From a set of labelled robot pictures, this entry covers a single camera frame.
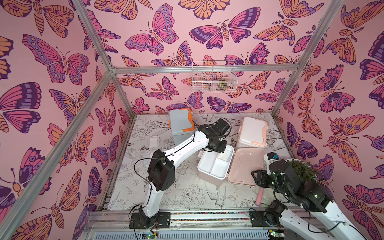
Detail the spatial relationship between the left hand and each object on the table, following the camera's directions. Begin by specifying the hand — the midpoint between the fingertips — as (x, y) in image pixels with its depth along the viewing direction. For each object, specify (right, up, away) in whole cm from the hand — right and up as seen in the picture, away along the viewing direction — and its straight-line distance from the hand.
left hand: (223, 149), depth 83 cm
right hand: (+12, -9, -13) cm, 20 cm away
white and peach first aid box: (+20, +9, +8) cm, 23 cm away
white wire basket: (-4, +45, +12) cm, 46 cm away
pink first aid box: (+6, -9, -4) cm, 11 cm away
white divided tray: (-4, -8, -2) cm, 9 cm away
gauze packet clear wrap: (+1, -4, 0) cm, 4 cm away
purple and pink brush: (+19, -25, -4) cm, 31 cm away
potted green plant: (+36, -8, -12) cm, 39 cm away
